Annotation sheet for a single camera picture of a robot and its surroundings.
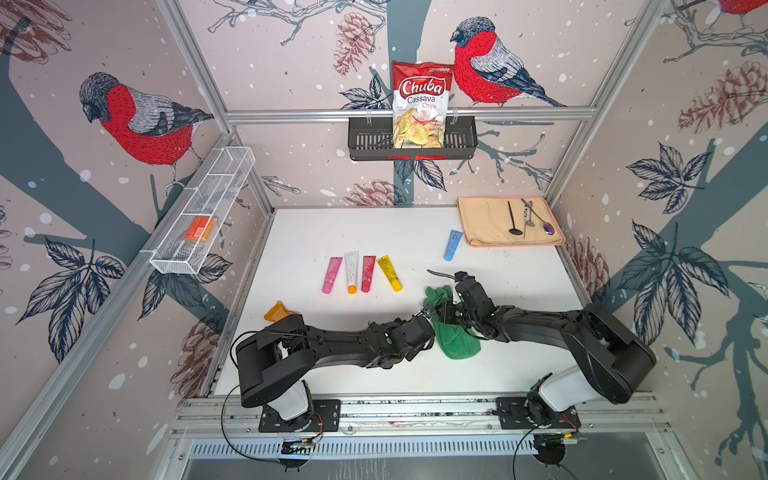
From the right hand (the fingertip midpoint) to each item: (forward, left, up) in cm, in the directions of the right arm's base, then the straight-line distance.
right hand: (437, 307), depth 91 cm
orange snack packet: (-3, +50, -1) cm, 50 cm away
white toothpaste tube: (+15, +29, 0) cm, 32 cm away
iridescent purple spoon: (+36, -45, -1) cm, 58 cm away
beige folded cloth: (+39, -31, -1) cm, 50 cm away
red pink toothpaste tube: (+13, +23, -1) cm, 26 cm away
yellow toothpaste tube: (+9, +14, 0) cm, 16 cm away
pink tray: (+39, -27, -2) cm, 48 cm away
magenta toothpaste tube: (+14, +36, -1) cm, 38 cm away
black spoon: (+34, -32, -2) cm, 47 cm away
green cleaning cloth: (-11, -5, +2) cm, 12 cm away
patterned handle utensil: (+41, -38, -2) cm, 56 cm away
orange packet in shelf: (+2, +60, +32) cm, 69 cm away
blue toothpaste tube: (+28, -8, -1) cm, 29 cm away
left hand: (-8, +6, +2) cm, 10 cm away
